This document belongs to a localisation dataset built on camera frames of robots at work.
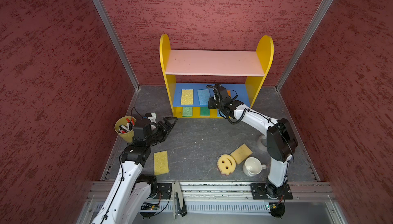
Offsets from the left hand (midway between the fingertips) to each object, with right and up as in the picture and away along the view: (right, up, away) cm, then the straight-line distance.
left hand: (175, 126), depth 75 cm
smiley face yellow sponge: (+26, -22, +5) cm, 34 cm away
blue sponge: (+15, +16, +20) cm, 29 cm away
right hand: (+17, +11, +17) cm, 27 cm away
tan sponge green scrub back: (+15, +5, +28) cm, 32 cm away
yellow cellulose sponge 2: (-10, -22, +8) cm, 25 cm away
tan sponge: (+27, +17, -1) cm, 32 cm away
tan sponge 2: (+36, -18, +10) cm, 41 cm away
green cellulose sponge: (+3, +5, +28) cm, 29 cm away
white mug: (+40, -22, +5) cm, 46 cm away
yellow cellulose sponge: (+4, +15, +20) cm, 25 cm away
